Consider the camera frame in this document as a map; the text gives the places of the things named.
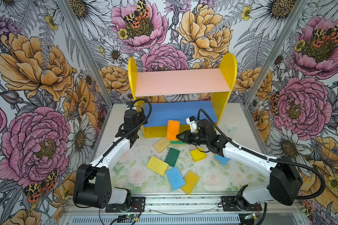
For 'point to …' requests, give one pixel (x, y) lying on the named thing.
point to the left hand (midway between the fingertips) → (143, 116)
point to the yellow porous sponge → (158, 166)
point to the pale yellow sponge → (161, 144)
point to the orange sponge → (173, 130)
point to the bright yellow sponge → (197, 155)
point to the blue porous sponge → (175, 178)
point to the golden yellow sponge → (191, 180)
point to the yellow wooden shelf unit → (175, 94)
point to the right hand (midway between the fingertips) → (177, 141)
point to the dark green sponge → (172, 156)
